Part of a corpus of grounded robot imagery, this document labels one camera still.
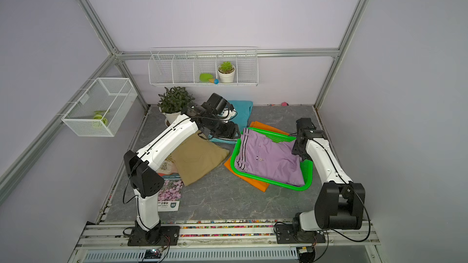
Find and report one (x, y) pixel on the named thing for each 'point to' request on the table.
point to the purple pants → (257, 153)
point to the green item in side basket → (99, 118)
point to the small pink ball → (284, 104)
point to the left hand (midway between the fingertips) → (236, 136)
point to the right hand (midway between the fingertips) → (304, 151)
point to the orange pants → (261, 126)
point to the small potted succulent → (226, 70)
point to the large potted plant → (172, 102)
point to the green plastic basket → (279, 137)
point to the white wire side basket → (117, 94)
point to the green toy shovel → (206, 77)
